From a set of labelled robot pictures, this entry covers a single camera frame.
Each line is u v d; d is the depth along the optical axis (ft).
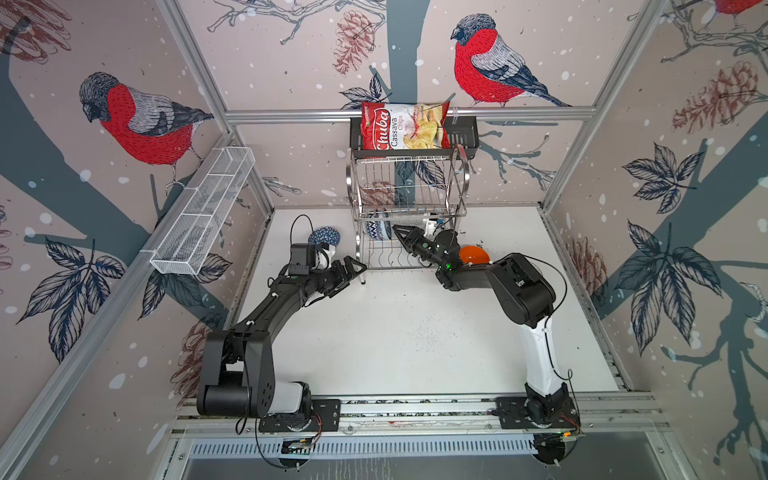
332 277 2.55
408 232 2.93
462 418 2.44
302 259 2.31
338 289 2.81
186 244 2.33
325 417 2.40
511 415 2.39
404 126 2.87
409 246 2.80
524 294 1.90
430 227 2.96
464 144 3.11
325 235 3.61
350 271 2.56
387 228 3.21
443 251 2.55
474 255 3.31
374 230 3.21
